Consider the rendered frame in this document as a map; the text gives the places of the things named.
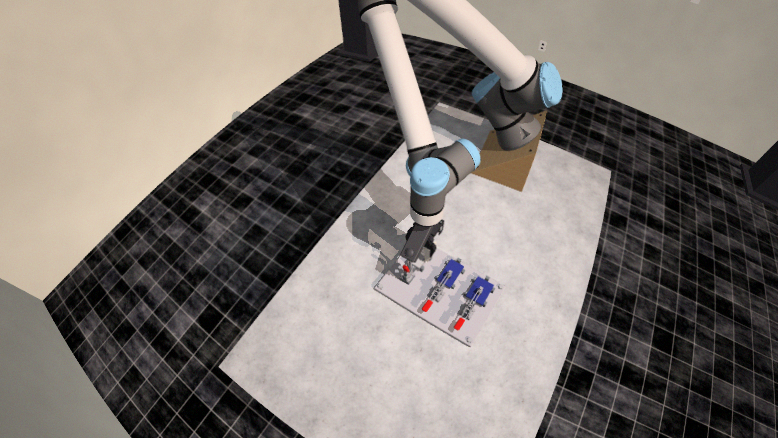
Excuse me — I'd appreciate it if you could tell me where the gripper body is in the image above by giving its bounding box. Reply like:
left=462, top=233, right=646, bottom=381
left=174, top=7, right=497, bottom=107
left=409, top=219, right=445, bottom=248

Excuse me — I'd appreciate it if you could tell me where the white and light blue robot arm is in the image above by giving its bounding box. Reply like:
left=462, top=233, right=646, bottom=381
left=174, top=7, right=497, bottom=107
left=358, top=0, right=562, bottom=263

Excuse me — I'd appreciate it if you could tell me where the grey toggle clamp with red handle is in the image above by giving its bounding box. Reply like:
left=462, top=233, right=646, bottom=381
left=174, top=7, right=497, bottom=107
left=454, top=286, right=483, bottom=330

